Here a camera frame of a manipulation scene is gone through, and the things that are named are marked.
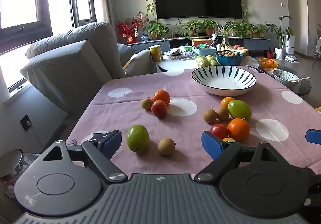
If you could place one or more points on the brown kiwi right group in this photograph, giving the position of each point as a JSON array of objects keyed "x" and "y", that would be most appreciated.
[{"x": 210, "y": 116}]

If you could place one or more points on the white round coffee table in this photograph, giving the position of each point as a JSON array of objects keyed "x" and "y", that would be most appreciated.
[{"x": 168, "y": 64}]

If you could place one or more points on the small red pot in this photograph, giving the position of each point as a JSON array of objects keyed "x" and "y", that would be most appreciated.
[{"x": 269, "y": 55}]

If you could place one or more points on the small orange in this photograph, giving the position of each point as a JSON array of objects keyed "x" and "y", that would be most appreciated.
[
  {"x": 227, "y": 139},
  {"x": 225, "y": 101}
]

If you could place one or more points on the blue bowl of kiwis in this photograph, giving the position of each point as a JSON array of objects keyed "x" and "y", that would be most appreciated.
[{"x": 229, "y": 58}]

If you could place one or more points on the red apple group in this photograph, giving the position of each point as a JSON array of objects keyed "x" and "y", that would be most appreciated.
[{"x": 159, "y": 108}]

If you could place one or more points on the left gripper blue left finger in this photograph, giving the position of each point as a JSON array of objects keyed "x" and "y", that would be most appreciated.
[{"x": 107, "y": 142}]

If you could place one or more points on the potted green plant left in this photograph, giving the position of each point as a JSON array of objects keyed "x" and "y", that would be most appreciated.
[{"x": 155, "y": 30}]

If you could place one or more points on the pink polka dot tablecloth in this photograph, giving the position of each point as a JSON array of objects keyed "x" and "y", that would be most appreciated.
[{"x": 279, "y": 117}]

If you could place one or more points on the wall power outlet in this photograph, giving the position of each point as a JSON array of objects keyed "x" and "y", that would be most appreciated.
[{"x": 26, "y": 123}]

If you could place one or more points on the red berry decoration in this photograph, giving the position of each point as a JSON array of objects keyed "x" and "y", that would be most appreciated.
[{"x": 128, "y": 30}]

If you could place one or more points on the green mango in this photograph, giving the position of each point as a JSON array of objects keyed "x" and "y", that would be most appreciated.
[
  {"x": 138, "y": 139},
  {"x": 239, "y": 109}
]

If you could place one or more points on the small striped bowl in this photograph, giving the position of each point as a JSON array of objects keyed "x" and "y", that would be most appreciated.
[{"x": 285, "y": 78}]

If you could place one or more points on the spider plant in vase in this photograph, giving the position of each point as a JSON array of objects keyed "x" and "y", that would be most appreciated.
[{"x": 225, "y": 31}]

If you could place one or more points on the small orange behind mango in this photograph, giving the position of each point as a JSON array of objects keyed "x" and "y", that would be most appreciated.
[{"x": 225, "y": 101}]

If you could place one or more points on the orange left group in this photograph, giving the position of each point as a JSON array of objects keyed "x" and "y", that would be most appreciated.
[{"x": 163, "y": 96}]

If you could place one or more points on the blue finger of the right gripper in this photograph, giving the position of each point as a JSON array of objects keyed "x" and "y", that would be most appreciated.
[{"x": 313, "y": 136}]

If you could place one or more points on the orange basket of tangerines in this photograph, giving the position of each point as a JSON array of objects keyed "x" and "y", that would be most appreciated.
[{"x": 268, "y": 63}]

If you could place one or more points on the tray of green apples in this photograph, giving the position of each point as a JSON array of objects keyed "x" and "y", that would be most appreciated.
[{"x": 205, "y": 61}]

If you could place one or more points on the yellow tin can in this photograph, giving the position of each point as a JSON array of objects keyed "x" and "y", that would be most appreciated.
[{"x": 156, "y": 53}]

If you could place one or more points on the grey dining chair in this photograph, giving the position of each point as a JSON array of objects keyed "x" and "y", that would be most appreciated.
[{"x": 318, "y": 44}]

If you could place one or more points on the large striped white bowl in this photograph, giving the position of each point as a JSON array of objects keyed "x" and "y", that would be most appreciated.
[{"x": 223, "y": 80}]

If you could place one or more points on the large orange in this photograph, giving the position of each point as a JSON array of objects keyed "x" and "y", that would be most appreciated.
[{"x": 239, "y": 129}]

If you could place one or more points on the small brown fruit left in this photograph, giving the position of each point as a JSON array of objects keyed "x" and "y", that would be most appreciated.
[{"x": 146, "y": 103}]

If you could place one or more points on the tall plant white pot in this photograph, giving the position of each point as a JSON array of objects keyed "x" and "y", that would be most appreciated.
[{"x": 282, "y": 36}]

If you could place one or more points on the grey sofa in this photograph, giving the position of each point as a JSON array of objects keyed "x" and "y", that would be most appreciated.
[{"x": 69, "y": 69}]

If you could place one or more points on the light blue snack tray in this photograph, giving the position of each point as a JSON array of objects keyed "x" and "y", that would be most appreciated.
[{"x": 204, "y": 52}]

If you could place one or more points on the dark tv cabinet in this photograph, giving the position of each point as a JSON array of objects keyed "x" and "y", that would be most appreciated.
[{"x": 252, "y": 44}]

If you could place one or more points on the glass plate of snacks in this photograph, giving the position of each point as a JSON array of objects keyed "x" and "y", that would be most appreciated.
[{"x": 179, "y": 54}]

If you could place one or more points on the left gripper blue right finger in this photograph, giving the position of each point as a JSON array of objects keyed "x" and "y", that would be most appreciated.
[{"x": 213, "y": 145}]

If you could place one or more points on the dark round side table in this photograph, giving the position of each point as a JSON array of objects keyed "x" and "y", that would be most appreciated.
[{"x": 303, "y": 88}]

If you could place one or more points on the orange box on cabinet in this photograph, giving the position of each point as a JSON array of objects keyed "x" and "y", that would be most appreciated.
[{"x": 197, "y": 42}]

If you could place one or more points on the banana bunch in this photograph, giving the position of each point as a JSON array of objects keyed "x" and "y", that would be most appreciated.
[{"x": 225, "y": 46}]

